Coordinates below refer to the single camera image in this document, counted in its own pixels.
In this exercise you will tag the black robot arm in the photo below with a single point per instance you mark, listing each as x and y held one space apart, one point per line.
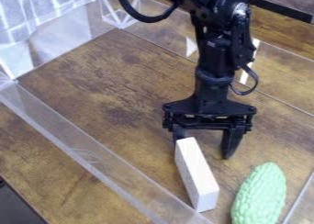
226 50

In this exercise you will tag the clear acrylic tray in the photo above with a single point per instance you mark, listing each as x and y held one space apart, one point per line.
108 86

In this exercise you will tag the white foam block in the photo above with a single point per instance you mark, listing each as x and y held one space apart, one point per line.
196 174

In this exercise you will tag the green bumpy gourd toy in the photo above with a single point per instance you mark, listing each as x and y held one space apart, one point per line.
261 197

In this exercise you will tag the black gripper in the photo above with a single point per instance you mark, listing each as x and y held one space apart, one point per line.
208 110

